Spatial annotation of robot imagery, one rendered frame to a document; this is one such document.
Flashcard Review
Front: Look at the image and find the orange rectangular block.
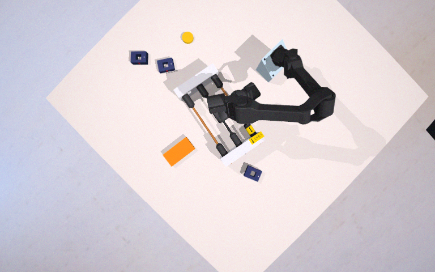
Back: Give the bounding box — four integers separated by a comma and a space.
163, 137, 195, 167

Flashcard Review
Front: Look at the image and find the yellow round disc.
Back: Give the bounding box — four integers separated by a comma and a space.
182, 32, 194, 44

